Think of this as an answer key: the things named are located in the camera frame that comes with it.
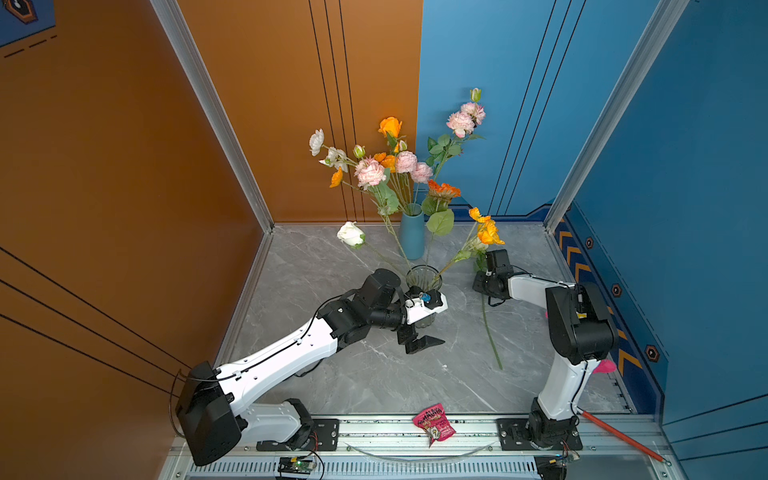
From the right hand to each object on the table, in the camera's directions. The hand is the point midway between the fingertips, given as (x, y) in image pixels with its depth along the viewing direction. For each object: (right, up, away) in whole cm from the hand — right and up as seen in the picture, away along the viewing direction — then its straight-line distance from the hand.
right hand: (477, 283), depth 102 cm
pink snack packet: (-18, -32, -29) cm, 47 cm away
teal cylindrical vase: (-23, +18, -4) cm, 29 cm away
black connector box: (+8, -40, -33) cm, 52 cm away
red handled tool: (+28, -34, -30) cm, 53 cm away
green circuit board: (-52, -40, -32) cm, 73 cm away
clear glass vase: (-19, +4, -20) cm, 28 cm away
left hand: (-19, -4, -33) cm, 38 cm away
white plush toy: (+27, -19, -24) cm, 41 cm away
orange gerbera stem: (-18, +23, -25) cm, 39 cm away
